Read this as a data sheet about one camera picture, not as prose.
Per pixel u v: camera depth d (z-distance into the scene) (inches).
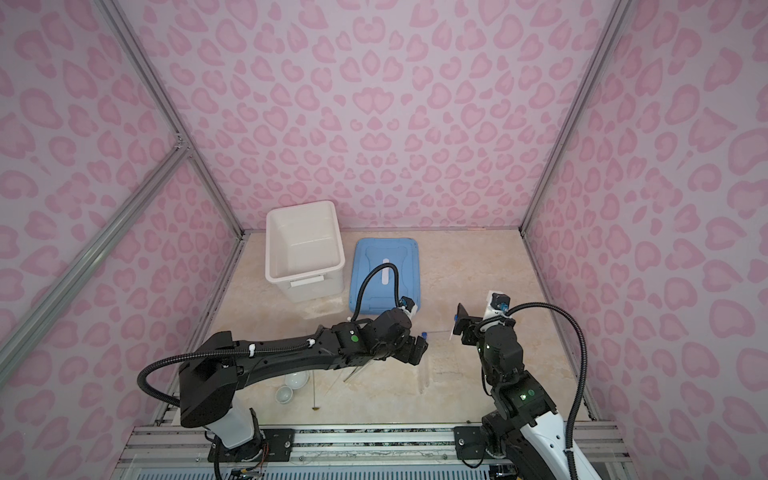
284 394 31.6
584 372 20.5
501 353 20.5
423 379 33.0
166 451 29.2
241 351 18.2
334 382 33.0
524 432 19.8
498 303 24.3
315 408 30.9
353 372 33.2
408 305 28.2
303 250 45.1
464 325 26.4
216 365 19.7
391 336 23.9
